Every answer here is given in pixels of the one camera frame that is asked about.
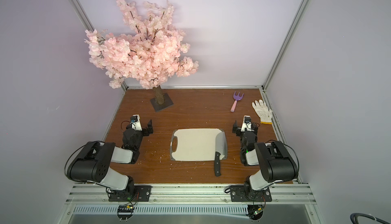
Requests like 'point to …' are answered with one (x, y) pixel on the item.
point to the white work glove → (264, 114)
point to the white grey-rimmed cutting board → (194, 144)
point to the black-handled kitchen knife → (221, 152)
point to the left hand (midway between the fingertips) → (143, 119)
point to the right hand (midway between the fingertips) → (248, 119)
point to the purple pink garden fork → (236, 98)
